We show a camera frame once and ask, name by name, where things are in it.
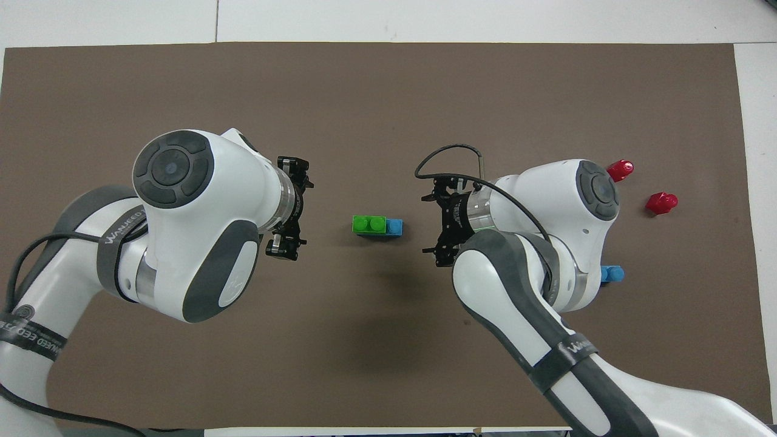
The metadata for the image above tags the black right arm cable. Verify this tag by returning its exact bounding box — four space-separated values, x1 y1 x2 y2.
415 144 553 245

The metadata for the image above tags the brown table mat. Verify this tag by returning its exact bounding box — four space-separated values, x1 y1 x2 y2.
0 42 757 432

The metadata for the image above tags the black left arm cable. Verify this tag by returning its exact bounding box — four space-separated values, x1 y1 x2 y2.
0 222 152 437

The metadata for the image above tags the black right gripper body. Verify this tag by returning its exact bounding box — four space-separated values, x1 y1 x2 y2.
441 193 477 245

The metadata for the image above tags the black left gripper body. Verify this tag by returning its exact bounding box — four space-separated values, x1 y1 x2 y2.
282 182 304 239

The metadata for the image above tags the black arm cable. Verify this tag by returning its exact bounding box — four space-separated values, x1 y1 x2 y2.
0 222 152 437
415 144 553 245

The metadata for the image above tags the green two-stud toy block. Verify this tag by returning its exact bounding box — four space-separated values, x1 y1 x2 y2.
352 215 387 235

